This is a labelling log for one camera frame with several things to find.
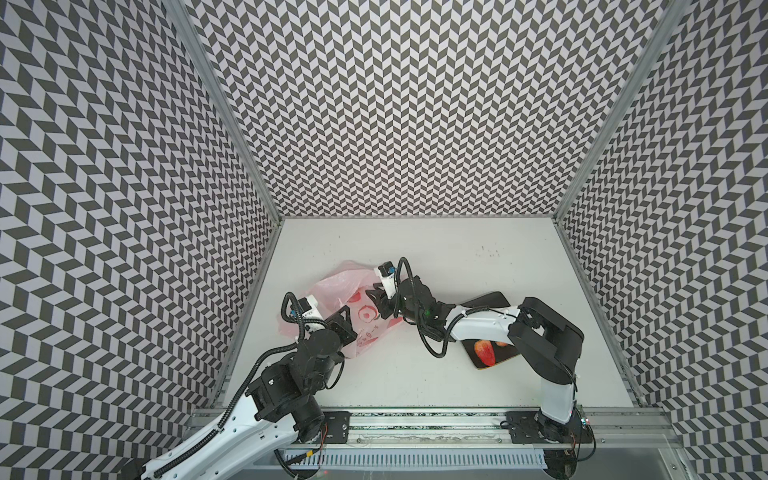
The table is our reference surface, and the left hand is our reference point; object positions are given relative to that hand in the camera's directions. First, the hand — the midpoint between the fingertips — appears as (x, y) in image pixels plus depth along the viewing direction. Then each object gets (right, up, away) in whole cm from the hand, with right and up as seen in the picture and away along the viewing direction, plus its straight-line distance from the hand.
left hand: (352, 310), depth 72 cm
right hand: (+3, +1, +13) cm, 13 cm away
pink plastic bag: (-3, +4, +14) cm, 15 cm away
